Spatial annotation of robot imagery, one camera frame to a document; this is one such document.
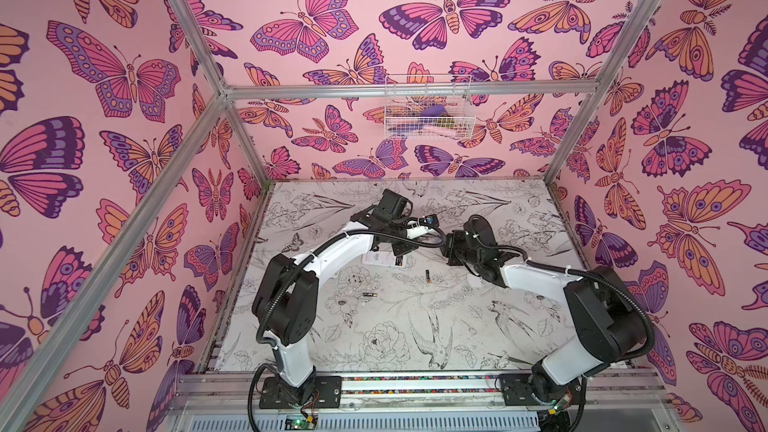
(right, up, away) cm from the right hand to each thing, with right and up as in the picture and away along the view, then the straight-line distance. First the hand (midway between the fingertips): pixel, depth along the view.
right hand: (435, 230), depth 90 cm
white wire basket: (-1, +39, +7) cm, 40 cm away
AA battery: (-2, -15, +5) cm, 16 cm away
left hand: (-5, -1, -3) cm, 6 cm away
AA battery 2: (-20, -19, 0) cm, 28 cm away
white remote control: (-15, -10, +7) cm, 20 cm away
